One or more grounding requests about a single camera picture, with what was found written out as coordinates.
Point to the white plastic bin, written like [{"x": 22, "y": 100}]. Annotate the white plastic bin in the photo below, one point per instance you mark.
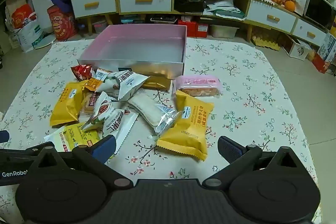
[{"x": 224, "y": 32}]

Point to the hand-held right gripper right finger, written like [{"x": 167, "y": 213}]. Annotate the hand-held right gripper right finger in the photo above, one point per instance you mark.
[{"x": 231, "y": 149}]

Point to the yellow egg tray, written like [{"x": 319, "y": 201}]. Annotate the yellow egg tray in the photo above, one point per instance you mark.
[{"x": 265, "y": 43}]

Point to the orange fruit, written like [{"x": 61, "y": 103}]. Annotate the orange fruit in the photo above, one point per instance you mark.
[{"x": 290, "y": 6}]

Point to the black flat device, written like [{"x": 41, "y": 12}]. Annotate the black flat device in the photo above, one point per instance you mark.
[{"x": 162, "y": 19}]

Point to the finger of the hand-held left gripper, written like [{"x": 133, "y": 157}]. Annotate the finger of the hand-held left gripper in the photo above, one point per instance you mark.
[{"x": 4, "y": 137}]

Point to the low wooden cabinet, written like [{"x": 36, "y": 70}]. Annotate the low wooden cabinet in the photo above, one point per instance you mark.
[{"x": 246, "y": 7}]

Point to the gold foil bar packet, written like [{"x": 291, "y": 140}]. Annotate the gold foil bar packet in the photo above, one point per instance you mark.
[{"x": 156, "y": 83}]

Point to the clear white cake packet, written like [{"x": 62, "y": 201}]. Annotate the clear white cake packet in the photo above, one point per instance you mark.
[{"x": 152, "y": 112}]

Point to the red carton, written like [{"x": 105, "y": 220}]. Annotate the red carton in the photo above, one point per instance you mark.
[{"x": 321, "y": 64}]

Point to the clear wafer packet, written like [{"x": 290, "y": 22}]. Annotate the clear wafer packet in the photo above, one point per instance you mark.
[{"x": 89, "y": 104}]

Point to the white green nut packet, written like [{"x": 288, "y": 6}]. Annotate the white green nut packet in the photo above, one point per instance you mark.
[
  {"x": 101, "y": 111},
  {"x": 118, "y": 127},
  {"x": 128, "y": 83}
]

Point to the white printed box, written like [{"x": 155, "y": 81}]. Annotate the white printed box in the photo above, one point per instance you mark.
[{"x": 298, "y": 49}]

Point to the yellow snack packet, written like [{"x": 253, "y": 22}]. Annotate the yellow snack packet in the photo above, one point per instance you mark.
[
  {"x": 187, "y": 127},
  {"x": 67, "y": 103}
]

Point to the pale yellow packet red label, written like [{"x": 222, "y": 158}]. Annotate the pale yellow packet red label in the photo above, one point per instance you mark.
[{"x": 78, "y": 136}]

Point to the red snack packet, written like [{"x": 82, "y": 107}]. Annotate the red snack packet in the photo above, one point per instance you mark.
[{"x": 81, "y": 72}]

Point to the pink cake packet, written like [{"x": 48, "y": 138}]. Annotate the pink cake packet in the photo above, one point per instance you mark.
[{"x": 197, "y": 85}]

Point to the red gift box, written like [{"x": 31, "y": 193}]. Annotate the red gift box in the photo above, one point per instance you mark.
[{"x": 194, "y": 28}]

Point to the black microwave oven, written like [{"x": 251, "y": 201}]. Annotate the black microwave oven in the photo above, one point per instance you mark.
[{"x": 319, "y": 10}]

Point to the floral tablecloth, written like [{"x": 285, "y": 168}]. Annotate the floral tablecloth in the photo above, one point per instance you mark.
[{"x": 249, "y": 108}]

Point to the round white board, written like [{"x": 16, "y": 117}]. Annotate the round white board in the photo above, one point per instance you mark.
[{"x": 47, "y": 43}]

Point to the clear storage bin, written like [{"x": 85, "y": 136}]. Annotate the clear storage bin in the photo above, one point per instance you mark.
[{"x": 134, "y": 22}]

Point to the pile of white green papers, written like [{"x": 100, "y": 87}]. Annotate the pile of white green papers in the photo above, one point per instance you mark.
[{"x": 223, "y": 8}]

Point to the black box device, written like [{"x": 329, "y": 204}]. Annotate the black box device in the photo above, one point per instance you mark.
[{"x": 187, "y": 6}]

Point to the white paper bag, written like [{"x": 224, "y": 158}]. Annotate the white paper bag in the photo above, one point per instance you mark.
[{"x": 26, "y": 29}]

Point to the orange snack packet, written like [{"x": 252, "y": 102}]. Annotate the orange snack packet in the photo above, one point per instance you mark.
[{"x": 93, "y": 84}]

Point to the blue white carton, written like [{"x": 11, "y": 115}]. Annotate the blue white carton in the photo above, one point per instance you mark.
[{"x": 328, "y": 47}]

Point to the pink silver cardboard box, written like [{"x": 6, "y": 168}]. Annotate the pink silver cardboard box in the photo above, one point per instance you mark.
[{"x": 136, "y": 48}]

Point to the clear bin pink lid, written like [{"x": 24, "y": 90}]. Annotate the clear bin pink lid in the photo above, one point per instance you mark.
[{"x": 100, "y": 27}]

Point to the red printed sack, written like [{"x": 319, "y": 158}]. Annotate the red printed sack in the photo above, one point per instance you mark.
[{"x": 61, "y": 24}]

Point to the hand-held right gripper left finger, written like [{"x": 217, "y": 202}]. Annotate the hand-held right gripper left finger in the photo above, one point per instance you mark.
[{"x": 106, "y": 148}]

